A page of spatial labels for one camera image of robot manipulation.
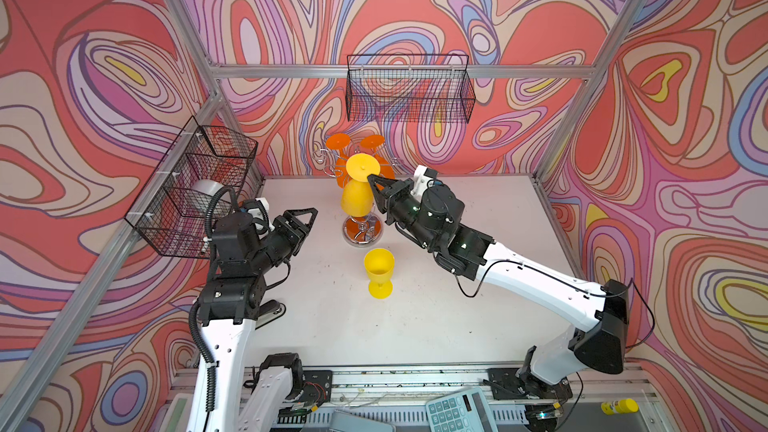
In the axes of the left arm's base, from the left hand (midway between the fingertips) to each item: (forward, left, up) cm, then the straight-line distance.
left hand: (317, 216), depth 65 cm
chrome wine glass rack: (+20, -5, -35) cm, 40 cm away
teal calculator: (-33, -34, -32) cm, 57 cm away
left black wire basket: (+4, +37, -4) cm, 37 cm away
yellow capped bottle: (-33, -67, -26) cm, 79 cm away
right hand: (+3, -11, +7) cm, 13 cm away
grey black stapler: (-10, +18, -32) cm, 38 cm away
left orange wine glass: (+30, -2, -3) cm, 30 cm away
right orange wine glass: (+31, -12, -4) cm, 34 cm away
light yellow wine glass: (0, -13, -22) cm, 26 cm away
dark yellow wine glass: (+5, -9, 0) cm, 10 cm away
